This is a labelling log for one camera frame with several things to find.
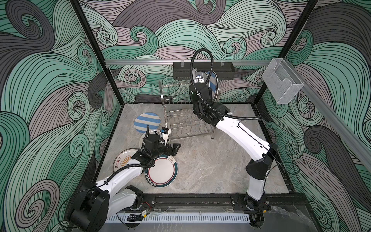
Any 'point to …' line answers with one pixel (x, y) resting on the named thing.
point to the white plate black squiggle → (145, 136)
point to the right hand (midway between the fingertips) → (202, 87)
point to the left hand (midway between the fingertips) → (175, 141)
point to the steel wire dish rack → (179, 117)
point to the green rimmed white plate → (164, 173)
